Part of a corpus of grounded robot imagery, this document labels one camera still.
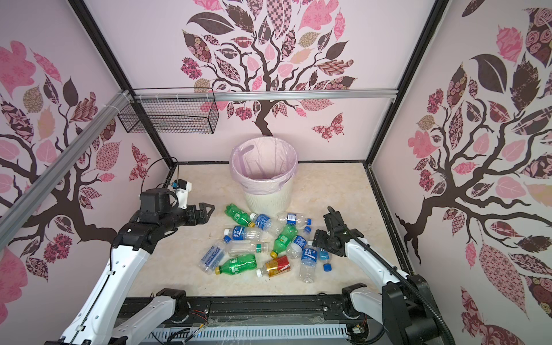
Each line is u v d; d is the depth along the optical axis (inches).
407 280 16.6
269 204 34.5
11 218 19.5
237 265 31.0
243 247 34.7
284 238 33.6
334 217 26.1
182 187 25.2
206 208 26.3
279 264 31.2
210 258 31.9
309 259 31.4
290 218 36.3
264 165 39.4
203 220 25.4
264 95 36.4
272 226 37.3
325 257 33.0
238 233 34.4
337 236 25.7
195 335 27.3
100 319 15.1
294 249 33.0
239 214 36.5
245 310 29.6
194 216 24.9
